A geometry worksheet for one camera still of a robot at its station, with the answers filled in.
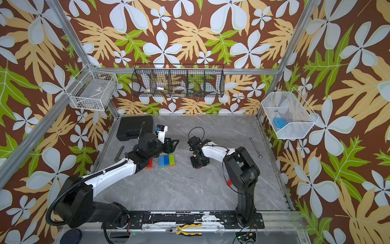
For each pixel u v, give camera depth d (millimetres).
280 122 800
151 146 641
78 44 807
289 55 841
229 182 866
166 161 909
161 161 912
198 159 804
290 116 836
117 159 953
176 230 706
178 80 973
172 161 915
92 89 846
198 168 914
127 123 1088
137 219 738
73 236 690
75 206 420
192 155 862
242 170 501
